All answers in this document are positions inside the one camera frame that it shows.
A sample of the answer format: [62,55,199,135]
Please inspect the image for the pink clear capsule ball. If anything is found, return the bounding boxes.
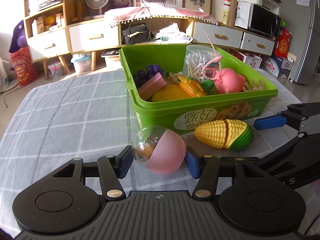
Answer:
[132,125,187,175]

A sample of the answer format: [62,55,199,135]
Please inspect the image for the pink rubber pig toy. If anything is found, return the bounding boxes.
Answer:
[201,29,247,94]

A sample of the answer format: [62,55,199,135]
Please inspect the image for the yellow toy cup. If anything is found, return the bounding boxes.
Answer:
[151,85,190,102]

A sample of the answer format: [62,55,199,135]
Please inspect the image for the pink toy block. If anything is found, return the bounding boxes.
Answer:
[138,73,167,100]

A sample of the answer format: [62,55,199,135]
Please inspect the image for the purple toy grapes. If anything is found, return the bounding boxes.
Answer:
[133,64,164,88]

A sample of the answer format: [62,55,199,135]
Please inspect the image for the clear cotton swab jar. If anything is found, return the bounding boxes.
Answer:
[182,45,222,81]

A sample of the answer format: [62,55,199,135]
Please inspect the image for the yellow green toy corn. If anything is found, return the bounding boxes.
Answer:
[195,119,254,151]

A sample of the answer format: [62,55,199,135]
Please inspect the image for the grey checked tablecloth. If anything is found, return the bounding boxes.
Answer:
[0,68,316,238]

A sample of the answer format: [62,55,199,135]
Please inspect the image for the white red carton box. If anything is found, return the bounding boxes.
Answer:
[229,49,262,69]

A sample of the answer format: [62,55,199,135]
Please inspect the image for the green plastic cookie bin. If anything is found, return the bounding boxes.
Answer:
[119,44,278,134]

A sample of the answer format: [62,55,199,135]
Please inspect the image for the red gift box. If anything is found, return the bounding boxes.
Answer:
[272,27,292,58]

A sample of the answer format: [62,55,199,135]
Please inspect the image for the black white microwave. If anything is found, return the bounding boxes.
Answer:
[234,1,281,38]

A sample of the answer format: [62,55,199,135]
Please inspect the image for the black device on shelf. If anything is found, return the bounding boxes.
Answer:
[121,23,150,45]

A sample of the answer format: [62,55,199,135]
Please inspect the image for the silver refrigerator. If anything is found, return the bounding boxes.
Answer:
[281,0,319,85]

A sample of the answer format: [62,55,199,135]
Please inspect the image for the red cartoon bag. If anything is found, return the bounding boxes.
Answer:
[10,47,39,87]

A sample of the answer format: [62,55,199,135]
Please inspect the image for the wooden white tv cabinet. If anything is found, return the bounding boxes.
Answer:
[23,0,274,70]

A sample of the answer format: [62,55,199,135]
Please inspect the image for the pink fringed cloth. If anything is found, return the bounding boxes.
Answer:
[104,5,219,27]

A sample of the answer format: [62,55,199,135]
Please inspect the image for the purple plush toy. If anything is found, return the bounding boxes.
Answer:
[9,20,27,53]

